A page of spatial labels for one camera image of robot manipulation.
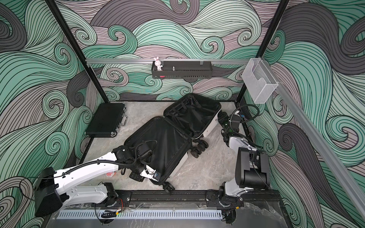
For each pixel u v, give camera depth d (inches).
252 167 17.7
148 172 24.4
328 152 19.3
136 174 25.3
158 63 34.5
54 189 15.5
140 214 27.5
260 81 30.5
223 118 32.0
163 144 32.6
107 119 40.5
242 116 31.3
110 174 19.6
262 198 29.2
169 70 37.2
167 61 37.4
